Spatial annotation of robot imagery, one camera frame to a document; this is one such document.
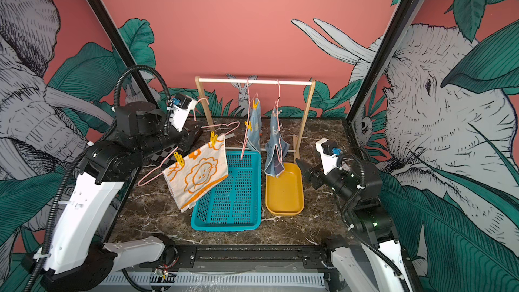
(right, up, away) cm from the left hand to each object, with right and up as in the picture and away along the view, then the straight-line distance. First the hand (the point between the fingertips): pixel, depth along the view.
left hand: (199, 119), depth 60 cm
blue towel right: (+24, -10, +20) cm, 33 cm away
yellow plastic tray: (+29, -32, +31) cm, 53 cm away
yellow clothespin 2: (+2, -6, +10) cm, 12 cm away
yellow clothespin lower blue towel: (+13, -1, +24) cm, 27 cm away
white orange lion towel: (-4, -18, +14) cm, 23 cm away
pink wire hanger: (-12, -17, -2) cm, 21 cm away
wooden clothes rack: (+36, -8, +41) cm, 56 cm away
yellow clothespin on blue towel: (+15, +9, +31) cm, 36 cm away
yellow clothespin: (-7, -12, +2) cm, 14 cm away
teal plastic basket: (+7, -35, +28) cm, 46 cm away
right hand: (+32, -10, +1) cm, 34 cm away
